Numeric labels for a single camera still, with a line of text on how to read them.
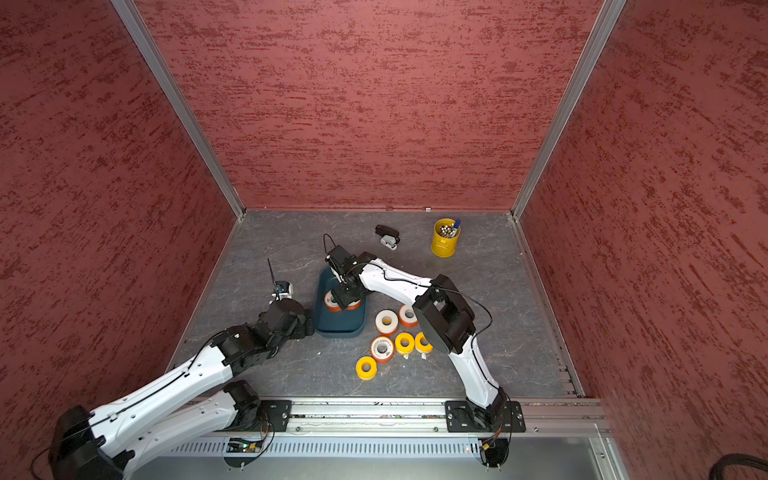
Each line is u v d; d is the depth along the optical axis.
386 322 0.88
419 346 0.85
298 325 0.62
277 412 0.74
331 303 0.92
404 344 0.85
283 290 0.71
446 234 0.93
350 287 0.68
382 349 0.85
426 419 0.76
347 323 0.89
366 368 0.81
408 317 0.90
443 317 0.53
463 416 0.74
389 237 1.09
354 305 0.85
